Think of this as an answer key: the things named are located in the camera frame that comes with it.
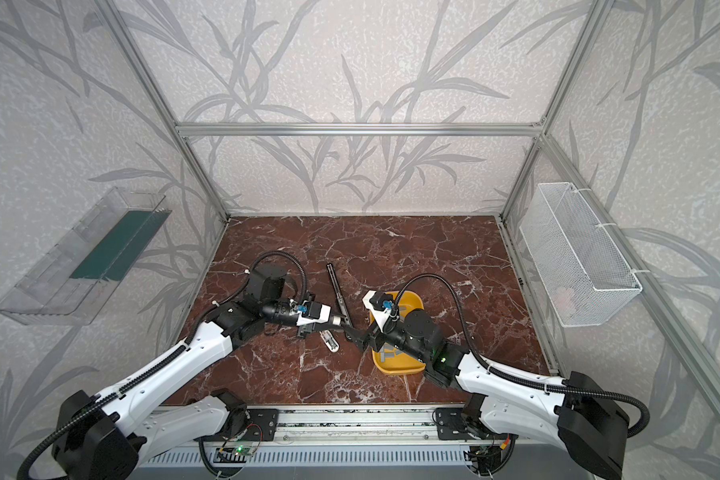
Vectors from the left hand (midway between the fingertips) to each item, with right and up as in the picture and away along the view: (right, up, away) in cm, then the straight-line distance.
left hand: (343, 310), depth 69 cm
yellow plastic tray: (+11, -18, +16) cm, 26 cm away
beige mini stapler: (-1, -2, -2) cm, 3 cm away
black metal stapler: (-5, -1, +28) cm, 28 cm away
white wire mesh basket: (+51, +8, -8) cm, 52 cm away
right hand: (+3, +1, +3) cm, 4 cm away
